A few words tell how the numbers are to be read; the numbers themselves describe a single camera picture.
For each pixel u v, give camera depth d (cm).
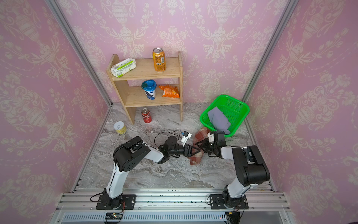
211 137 90
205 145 84
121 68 73
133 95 98
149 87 88
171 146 76
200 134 92
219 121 100
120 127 100
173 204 74
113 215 72
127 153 55
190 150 80
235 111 114
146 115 101
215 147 75
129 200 75
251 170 46
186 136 85
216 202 73
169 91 91
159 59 71
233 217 73
